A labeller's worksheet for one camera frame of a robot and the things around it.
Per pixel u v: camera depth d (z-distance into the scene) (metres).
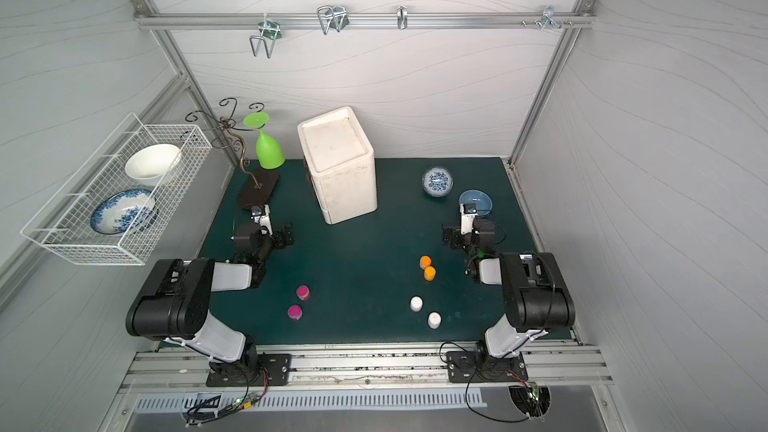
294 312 0.80
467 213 0.84
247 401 0.69
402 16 0.72
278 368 0.73
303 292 0.84
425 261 0.91
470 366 0.74
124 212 0.65
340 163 0.87
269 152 0.92
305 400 0.70
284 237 0.87
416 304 0.82
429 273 0.89
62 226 0.57
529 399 0.71
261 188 1.11
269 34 0.78
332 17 0.76
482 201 1.04
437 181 1.11
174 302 0.45
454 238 0.86
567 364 0.77
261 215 0.82
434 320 0.80
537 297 0.46
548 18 0.77
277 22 0.79
